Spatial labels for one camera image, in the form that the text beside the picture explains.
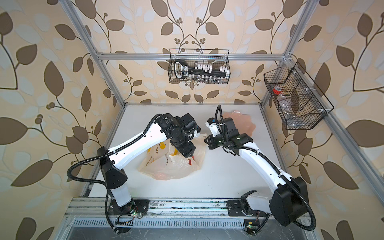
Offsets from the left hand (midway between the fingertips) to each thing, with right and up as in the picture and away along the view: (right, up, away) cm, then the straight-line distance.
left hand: (189, 150), depth 72 cm
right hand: (+8, +3, +7) cm, 11 cm away
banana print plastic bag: (-14, -7, +3) cm, 16 cm away
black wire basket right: (+55, +26, +6) cm, 61 cm away
